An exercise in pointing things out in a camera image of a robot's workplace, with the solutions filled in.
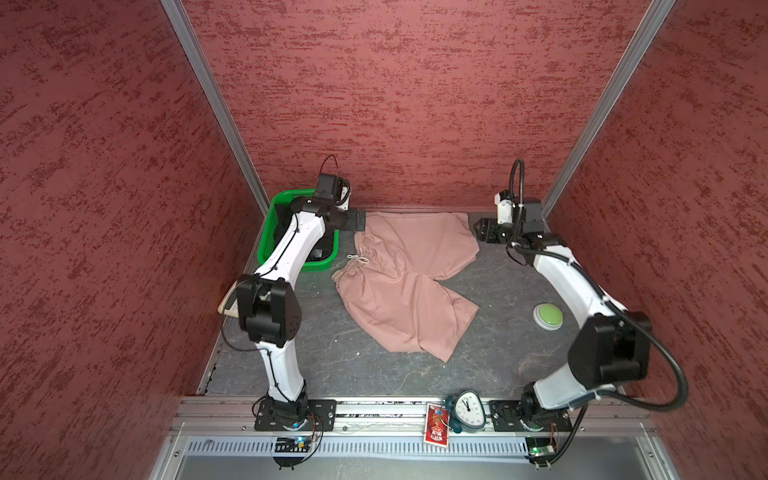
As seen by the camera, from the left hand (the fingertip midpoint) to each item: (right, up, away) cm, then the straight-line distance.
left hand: (350, 226), depth 90 cm
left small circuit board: (-11, -54, -19) cm, 58 cm away
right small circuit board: (+49, -55, -19) cm, 76 cm away
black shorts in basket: (-11, -7, +9) cm, 15 cm away
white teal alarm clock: (+31, -47, -18) cm, 59 cm away
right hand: (+40, -2, -3) cm, 40 cm away
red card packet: (+24, -50, -19) cm, 58 cm away
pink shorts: (+12, -20, +7) cm, 24 cm away
